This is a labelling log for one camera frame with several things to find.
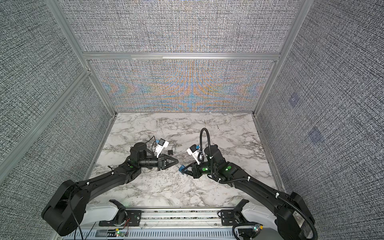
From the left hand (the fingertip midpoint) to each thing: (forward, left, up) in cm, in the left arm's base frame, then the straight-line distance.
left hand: (177, 163), depth 74 cm
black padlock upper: (+17, +6, -16) cm, 24 cm away
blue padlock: (-2, -3, +1) cm, 4 cm away
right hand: (-3, -3, -1) cm, 4 cm away
